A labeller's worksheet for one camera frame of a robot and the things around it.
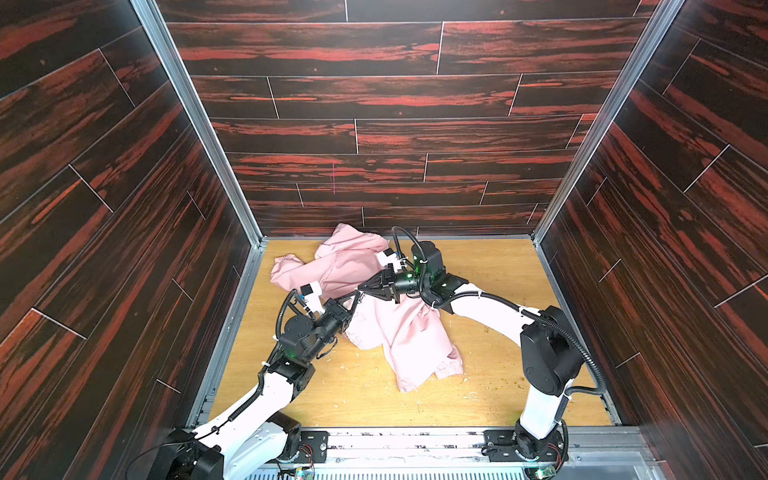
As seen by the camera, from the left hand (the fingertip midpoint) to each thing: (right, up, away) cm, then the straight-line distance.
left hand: (364, 295), depth 73 cm
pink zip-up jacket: (+15, -14, +15) cm, 25 cm away
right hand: (-1, +2, +3) cm, 4 cm away
